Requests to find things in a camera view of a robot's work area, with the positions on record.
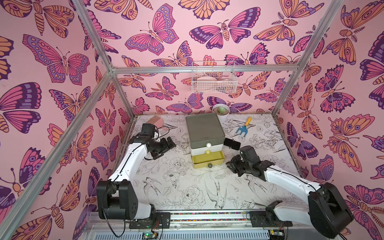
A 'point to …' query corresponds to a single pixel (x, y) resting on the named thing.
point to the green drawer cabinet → (206, 136)
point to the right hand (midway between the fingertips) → (222, 164)
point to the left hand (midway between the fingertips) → (171, 147)
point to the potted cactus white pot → (222, 111)
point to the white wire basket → (214, 82)
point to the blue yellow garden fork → (244, 128)
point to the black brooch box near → (232, 144)
